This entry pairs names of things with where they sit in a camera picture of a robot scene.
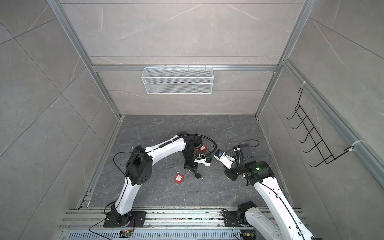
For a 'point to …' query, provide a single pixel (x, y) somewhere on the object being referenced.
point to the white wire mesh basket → (178, 80)
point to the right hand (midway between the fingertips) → (227, 163)
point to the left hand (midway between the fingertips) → (195, 168)
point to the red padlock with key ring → (179, 178)
